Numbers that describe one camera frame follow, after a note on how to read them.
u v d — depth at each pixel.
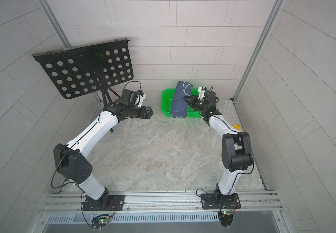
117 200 0.71
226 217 0.67
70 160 0.42
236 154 0.48
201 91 0.81
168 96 1.14
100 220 0.65
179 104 0.84
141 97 0.74
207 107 0.71
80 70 0.68
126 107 0.61
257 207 0.71
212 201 0.71
